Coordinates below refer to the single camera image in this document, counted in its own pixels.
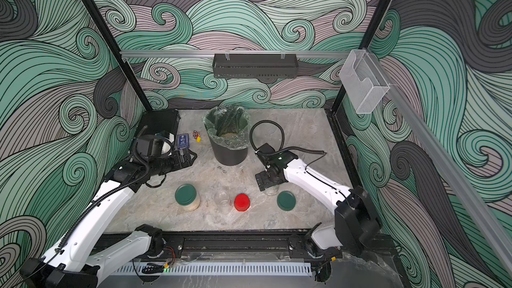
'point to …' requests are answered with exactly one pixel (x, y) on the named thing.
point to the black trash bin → (226, 156)
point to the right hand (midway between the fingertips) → (269, 180)
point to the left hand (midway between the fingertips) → (187, 156)
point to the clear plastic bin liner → (228, 125)
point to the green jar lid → (286, 200)
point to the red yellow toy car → (196, 136)
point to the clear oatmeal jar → (223, 202)
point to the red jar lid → (242, 202)
